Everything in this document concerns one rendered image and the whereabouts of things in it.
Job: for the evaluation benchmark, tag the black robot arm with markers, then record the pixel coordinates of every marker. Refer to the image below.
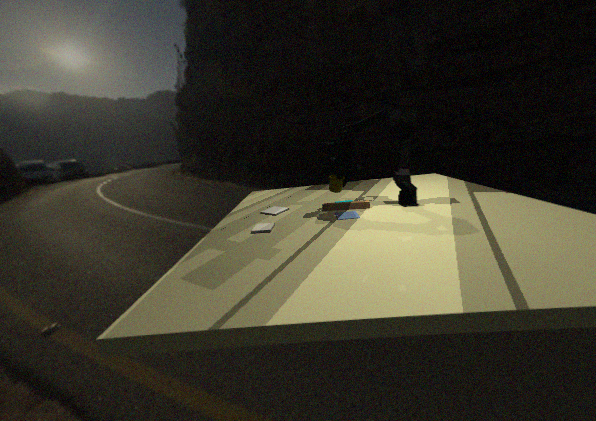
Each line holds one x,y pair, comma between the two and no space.
407,122

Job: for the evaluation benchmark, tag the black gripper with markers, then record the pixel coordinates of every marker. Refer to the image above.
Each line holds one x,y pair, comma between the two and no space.
343,163

